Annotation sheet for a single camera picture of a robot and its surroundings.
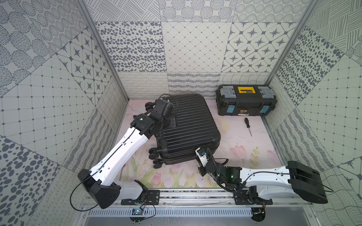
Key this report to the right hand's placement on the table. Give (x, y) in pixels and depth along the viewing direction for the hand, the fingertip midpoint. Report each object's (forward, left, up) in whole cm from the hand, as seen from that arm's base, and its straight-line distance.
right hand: (197, 158), depth 79 cm
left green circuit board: (-25, +31, -10) cm, 41 cm away
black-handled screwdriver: (+32, -39, -7) cm, 51 cm away
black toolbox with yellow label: (+40, -36, +8) cm, 54 cm away
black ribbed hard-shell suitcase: (+13, +1, +13) cm, 18 cm away
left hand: (+12, +10, +22) cm, 27 cm away
